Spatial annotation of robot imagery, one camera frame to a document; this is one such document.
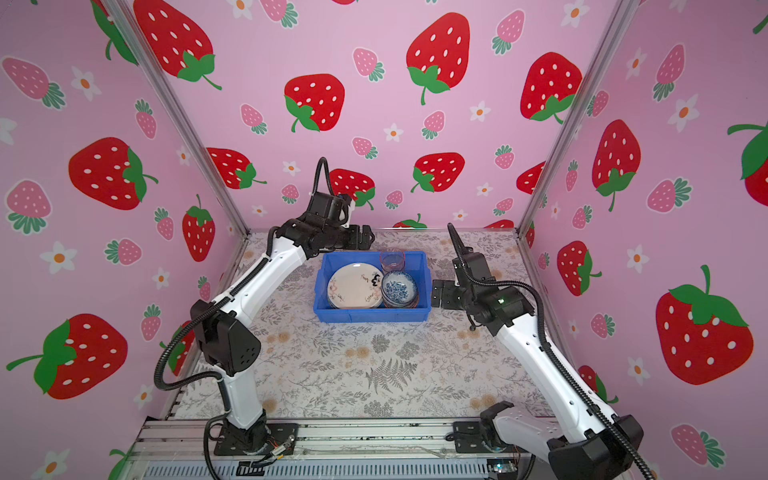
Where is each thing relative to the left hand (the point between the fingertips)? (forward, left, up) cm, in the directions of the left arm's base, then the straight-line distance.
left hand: (364, 234), depth 84 cm
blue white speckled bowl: (-8, -10, -18) cm, 22 cm away
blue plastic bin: (+8, -17, -23) cm, 29 cm away
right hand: (-17, -23, -3) cm, 28 cm away
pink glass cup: (+5, -8, -18) cm, 20 cm away
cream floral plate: (-2, +5, -24) cm, 24 cm away
